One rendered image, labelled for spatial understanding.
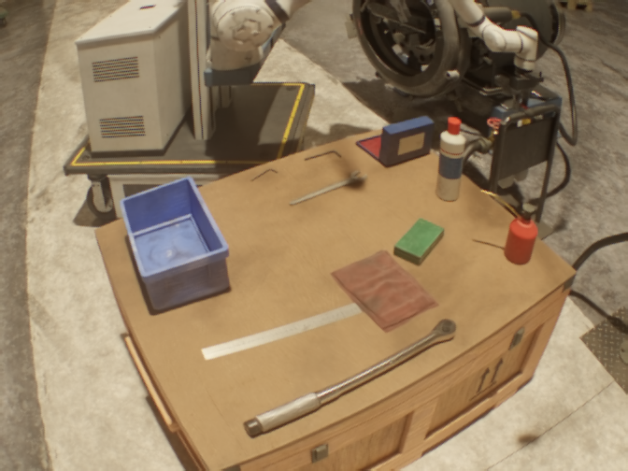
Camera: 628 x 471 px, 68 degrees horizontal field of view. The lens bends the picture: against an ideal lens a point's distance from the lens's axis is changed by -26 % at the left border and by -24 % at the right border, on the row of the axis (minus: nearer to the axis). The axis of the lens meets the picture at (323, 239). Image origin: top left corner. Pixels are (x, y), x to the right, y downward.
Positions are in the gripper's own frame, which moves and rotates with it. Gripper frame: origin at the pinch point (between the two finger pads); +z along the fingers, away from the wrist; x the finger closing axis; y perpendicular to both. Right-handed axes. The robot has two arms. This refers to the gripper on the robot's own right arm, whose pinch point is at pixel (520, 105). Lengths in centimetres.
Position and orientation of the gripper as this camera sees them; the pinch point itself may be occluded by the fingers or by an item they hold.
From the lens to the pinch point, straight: 218.4
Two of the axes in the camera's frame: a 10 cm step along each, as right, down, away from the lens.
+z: 0.0, 7.7, 6.4
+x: -8.5, 3.3, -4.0
